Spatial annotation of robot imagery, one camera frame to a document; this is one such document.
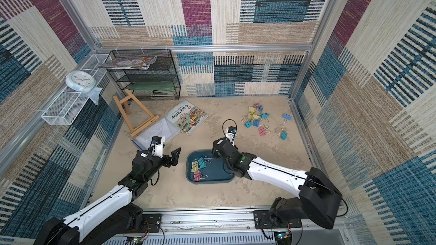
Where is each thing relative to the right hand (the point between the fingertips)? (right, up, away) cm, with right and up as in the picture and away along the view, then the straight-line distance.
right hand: (217, 141), depth 83 cm
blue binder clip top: (+27, +17, +28) cm, 43 cm away
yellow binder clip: (-12, -14, +5) cm, 19 cm away
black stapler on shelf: (-37, +26, +28) cm, 54 cm away
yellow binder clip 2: (+23, +12, +26) cm, 37 cm away
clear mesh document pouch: (-34, +5, +23) cm, 41 cm away
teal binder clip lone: (+37, +1, +17) cm, 41 cm away
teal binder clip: (-8, -11, +7) cm, 15 cm away
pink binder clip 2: (+26, +3, +20) cm, 33 cm away
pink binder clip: (-10, -18, +2) cm, 20 cm away
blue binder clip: (+24, +8, +23) cm, 34 cm away
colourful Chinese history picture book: (-20, +11, +26) cm, 35 cm away
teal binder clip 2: (+18, +7, +23) cm, 30 cm away
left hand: (-22, -2, +1) cm, 23 cm away
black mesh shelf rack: (-38, +34, +28) cm, 58 cm away
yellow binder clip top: (+22, +16, +29) cm, 40 cm away
